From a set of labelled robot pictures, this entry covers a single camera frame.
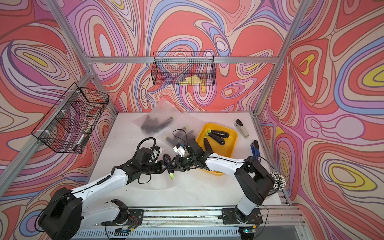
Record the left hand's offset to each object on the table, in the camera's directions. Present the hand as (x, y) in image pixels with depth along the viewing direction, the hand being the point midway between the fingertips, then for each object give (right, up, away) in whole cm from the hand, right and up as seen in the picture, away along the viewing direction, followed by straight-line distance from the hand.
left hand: (170, 167), depth 82 cm
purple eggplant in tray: (+31, +18, +21) cm, 42 cm away
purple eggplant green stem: (-14, +23, +24) cm, 36 cm away
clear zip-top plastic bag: (-12, +27, +30) cm, 42 cm away
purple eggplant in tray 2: (+31, +13, +18) cm, 38 cm away
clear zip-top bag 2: (-6, -8, +2) cm, 10 cm away
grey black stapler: (+47, +23, +25) cm, 58 cm away
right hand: (+1, -1, -5) cm, 5 cm away
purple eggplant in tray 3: (+22, +10, +13) cm, 28 cm away
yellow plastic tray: (+35, +7, +15) cm, 39 cm away
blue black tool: (+53, +9, +13) cm, 55 cm away
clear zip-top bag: (+3, +22, +25) cm, 34 cm away
